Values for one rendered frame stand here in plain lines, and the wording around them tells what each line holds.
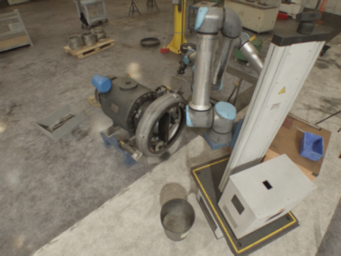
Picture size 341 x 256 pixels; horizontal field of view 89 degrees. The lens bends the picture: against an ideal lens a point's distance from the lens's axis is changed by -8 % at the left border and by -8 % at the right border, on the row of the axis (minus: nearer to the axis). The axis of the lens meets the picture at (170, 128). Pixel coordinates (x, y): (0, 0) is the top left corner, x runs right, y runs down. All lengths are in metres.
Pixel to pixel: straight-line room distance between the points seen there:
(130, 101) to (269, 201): 1.55
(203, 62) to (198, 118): 0.36
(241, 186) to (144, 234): 1.14
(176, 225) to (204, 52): 1.56
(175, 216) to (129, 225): 0.49
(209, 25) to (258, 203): 1.13
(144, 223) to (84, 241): 0.61
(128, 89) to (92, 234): 1.56
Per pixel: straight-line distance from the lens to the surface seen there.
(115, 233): 2.19
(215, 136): 1.39
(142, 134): 1.79
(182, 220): 2.02
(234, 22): 1.13
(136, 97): 2.05
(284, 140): 2.49
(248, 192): 1.45
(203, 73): 1.15
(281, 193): 1.54
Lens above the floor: 2.05
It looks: 45 degrees down
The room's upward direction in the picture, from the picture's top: straight up
